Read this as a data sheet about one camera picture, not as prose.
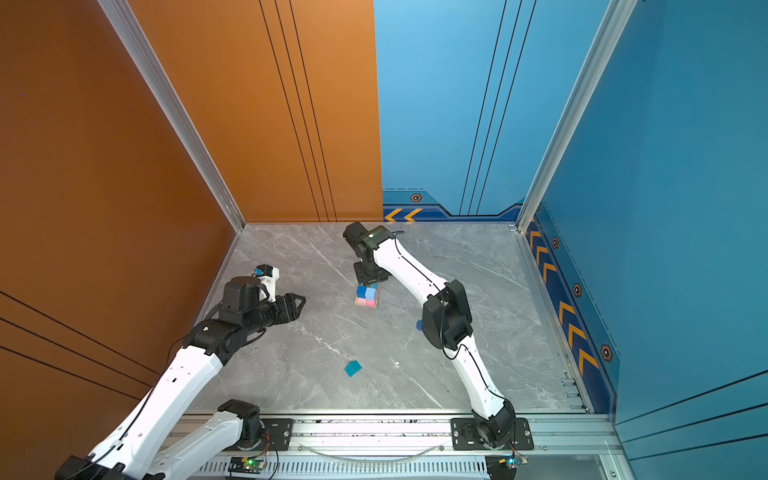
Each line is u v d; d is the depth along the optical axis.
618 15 0.70
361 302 0.96
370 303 0.96
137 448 0.40
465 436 0.72
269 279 0.70
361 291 0.95
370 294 0.94
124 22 0.71
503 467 0.70
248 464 0.71
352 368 0.84
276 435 0.74
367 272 0.79
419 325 0.91
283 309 0.68
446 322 0.58
